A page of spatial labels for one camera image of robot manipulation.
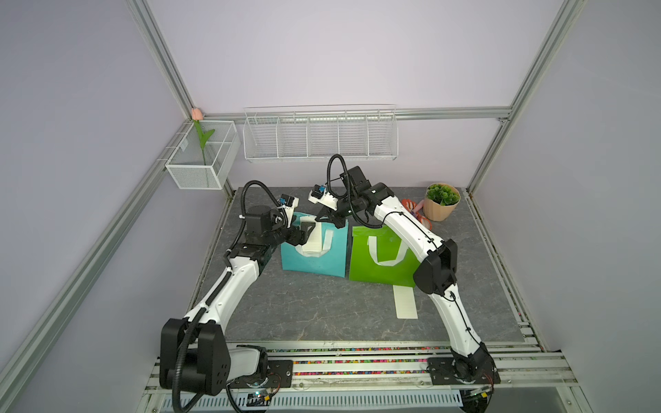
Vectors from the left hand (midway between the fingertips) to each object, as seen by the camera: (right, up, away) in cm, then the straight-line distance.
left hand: (305, 221), depth 82 cm
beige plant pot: (+52, +2, +23) cm, 57 cm away
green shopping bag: (+25, -11, +1) cm, 27 cm away
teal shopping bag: (+9, -15, +5) cm, 18 cm away
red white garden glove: (+44, +5, +30) cm, 54 cm away
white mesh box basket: (-37, +18, -3) cm, 41 cm away
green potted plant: (+51, +9, +18) cm, 55 cm away
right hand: (+4, +2, +3) cm, 5 cm away
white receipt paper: (+33, -28, +5) cm, 44 cm away
